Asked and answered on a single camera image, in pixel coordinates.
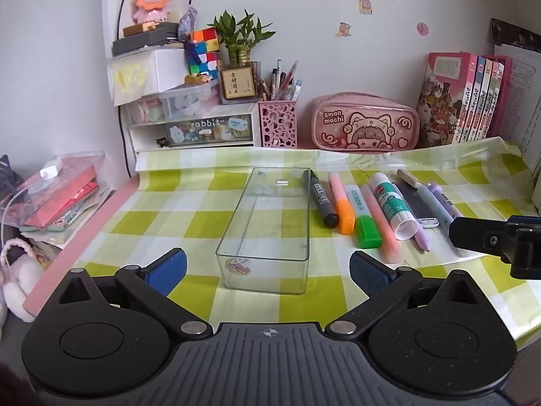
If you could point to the round pink wall sticker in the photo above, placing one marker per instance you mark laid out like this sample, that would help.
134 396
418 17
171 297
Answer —
422 28

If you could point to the brown wooden box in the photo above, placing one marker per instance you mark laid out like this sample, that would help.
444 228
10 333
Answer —
141 28

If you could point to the pink pencil case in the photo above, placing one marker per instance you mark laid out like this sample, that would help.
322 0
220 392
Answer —
363 122

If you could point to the bunch of pens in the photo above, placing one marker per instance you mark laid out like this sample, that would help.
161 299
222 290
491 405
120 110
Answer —
281 86

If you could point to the green highlighter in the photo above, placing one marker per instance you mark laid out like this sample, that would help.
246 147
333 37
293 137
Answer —
367 232

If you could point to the pink lion figure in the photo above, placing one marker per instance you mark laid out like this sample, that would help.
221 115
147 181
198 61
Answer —
150 0

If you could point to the lucky bamboo in glass pot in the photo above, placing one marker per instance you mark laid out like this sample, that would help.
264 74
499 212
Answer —
236 82

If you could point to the dark grey flat box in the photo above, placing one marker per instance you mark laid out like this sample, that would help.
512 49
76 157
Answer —
139 43

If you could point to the white charger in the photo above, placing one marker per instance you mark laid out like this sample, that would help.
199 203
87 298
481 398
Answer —
48 171

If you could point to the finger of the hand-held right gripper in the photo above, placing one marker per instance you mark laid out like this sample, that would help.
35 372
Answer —
477 237
528 253

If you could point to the orange highlighter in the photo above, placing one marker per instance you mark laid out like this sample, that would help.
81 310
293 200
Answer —
344 215

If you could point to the black binder clip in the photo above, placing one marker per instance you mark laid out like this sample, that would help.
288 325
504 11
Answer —
161 141

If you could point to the purple sachet charm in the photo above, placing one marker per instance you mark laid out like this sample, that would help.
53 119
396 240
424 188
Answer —
186 21

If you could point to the clear box with pastel items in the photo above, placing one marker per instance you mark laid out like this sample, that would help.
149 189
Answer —
141 110

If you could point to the pink highlighter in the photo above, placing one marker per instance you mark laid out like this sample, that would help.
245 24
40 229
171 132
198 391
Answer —
388 239

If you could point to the cartoon wall sticker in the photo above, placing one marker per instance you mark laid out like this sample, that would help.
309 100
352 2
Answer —
343 29
365 6

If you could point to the green glue stick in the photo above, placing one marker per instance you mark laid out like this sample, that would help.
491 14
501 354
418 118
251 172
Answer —
393 203

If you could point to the dark framed picture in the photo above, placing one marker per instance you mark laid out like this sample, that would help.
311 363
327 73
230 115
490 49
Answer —
515 36

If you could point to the clear purple gel pen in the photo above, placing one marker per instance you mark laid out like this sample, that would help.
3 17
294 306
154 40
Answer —
422 241

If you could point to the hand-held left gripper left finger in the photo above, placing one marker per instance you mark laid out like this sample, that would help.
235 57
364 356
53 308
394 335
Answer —
167 270

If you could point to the pink perforated pen holder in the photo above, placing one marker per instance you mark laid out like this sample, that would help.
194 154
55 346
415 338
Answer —
277 124

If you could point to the fluffy white earmuffs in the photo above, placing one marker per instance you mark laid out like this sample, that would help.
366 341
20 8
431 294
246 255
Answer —
21 279

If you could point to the stack of booklets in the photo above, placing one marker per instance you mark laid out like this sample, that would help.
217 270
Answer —
80 220

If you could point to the small brown toy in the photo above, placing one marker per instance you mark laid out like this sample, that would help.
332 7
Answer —
198 80

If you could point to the thick purple pen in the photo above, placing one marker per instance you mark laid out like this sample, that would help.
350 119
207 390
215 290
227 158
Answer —
446 203

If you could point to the clear box with cotton pads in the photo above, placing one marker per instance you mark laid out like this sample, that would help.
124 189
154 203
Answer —
186 101

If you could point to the pink boxed book set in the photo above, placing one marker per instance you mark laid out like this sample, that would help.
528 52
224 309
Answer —
443 93

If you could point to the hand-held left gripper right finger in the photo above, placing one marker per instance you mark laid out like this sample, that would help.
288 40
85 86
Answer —
367 273

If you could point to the clear plastic case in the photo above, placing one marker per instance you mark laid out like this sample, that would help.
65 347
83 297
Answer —
84 160

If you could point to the white drawer organizer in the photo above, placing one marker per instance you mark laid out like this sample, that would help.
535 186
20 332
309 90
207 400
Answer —
143 135

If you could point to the black marker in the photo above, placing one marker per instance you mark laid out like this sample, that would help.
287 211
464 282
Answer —
323 203

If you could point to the clear plastic tray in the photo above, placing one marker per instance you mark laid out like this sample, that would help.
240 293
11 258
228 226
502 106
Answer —
262 237

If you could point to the grey double-ended highlighter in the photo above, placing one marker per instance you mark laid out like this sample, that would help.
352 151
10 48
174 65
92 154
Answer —
435 205

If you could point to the green checked tablecloth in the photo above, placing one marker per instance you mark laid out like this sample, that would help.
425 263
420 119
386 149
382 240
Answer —
169 203

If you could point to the white storage box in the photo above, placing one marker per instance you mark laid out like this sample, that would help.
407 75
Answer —
169 67

